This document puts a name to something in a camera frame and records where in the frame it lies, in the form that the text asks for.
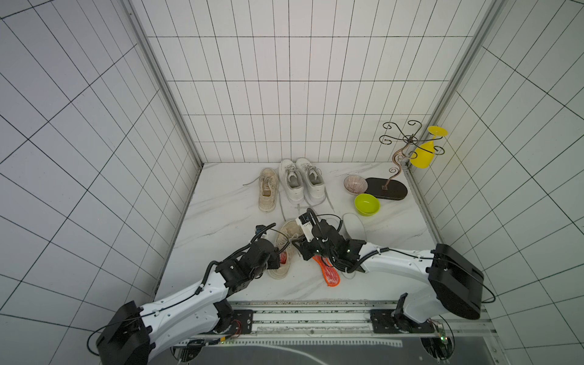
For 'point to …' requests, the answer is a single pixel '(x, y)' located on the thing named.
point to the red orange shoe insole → (331, 275)
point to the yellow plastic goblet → (424, 154)
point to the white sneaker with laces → (312, 179)
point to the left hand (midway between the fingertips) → (275, 254)
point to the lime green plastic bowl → (366, 204)
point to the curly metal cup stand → (413, 144)
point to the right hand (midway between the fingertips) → (294, 234)
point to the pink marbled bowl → (355, 185)
